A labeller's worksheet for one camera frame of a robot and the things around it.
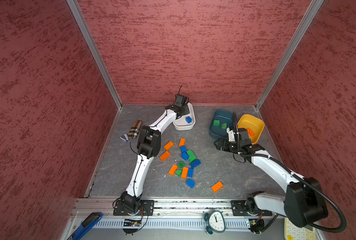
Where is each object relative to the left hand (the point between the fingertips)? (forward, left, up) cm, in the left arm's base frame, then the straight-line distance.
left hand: (185, 111), depth 104 cm
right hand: (-28, -20, 0) cm, 34 cm away
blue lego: (-1, -2, -8) cm, 9 cm away
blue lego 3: (-30, 0, -9) cm, 31 cm away
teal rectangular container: (+3, -30, -8) cm, 31 cm away
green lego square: (-4, -23, -7) cm, 24 cm away
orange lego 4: (-38, +8, -10) cm, 40 cm away
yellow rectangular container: (-5, -53, -8) cm, 54 cm away
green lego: (-29, -3, -8) cm, 31 cm away
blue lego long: (-34, -6, -10) cm, 36 cm away
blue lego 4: (-40, -3, -9) cm, 42 cm away
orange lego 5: (-40, +1, -10) cm, 41 cm away
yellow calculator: (-68, -49, -7) cm, 84 cm away
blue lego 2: (-24, +2, -11) cm, 26 cm away
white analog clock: (-64, -14, -5) cm, 66 cm away
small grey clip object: (-17, +42, -9) cm, 46 cm away
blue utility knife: (-66, +46, -7) cm, 81 cm away
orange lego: (-23, +11, -9) cm, 27 cm away
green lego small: (-8, -28, -6) cm, 29 cm away
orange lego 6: (-47, -18, -10) cm, 52 cm away
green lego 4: (-40, +4, -9) cm, 42 cm away
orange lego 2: (-30, +13, -10) cm, 34 cm away
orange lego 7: (-11, -46, -8) cm, 49 cm away
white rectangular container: (+2, -4, -4) cm, 6 cm away
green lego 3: (-36, +3, -8) cm, 37 cm away
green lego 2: (-33, -4, -8) cm, 35 cm away
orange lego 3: (-19, +2, -10) cm, 22 cm away
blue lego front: (-46, -3, -11) cm, 47 cm away
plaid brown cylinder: (-7, +35, -7) cm, 36 cm away
